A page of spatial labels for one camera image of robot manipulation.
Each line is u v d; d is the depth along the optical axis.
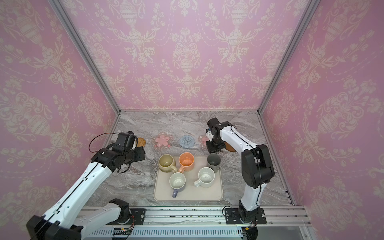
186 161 0.92
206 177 0.85
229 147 0.60
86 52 0.87
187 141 1.03
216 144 0.76
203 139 1.03
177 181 0.85
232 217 0.73
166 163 0.92
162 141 1.03
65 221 0.39
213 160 0.85
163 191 0.81
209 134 0.87
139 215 0.75
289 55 0.86
